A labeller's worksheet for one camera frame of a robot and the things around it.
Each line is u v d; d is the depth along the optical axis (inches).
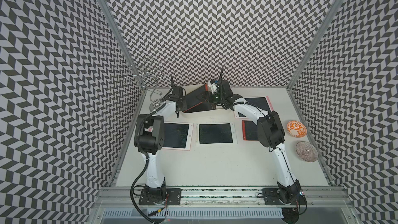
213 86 35.3
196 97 35.9
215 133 37.0
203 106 37.3
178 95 31.8
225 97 31.0
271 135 23.2
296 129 37.3
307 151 33.8
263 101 44.0
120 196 29.2
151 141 20.8
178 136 37.3
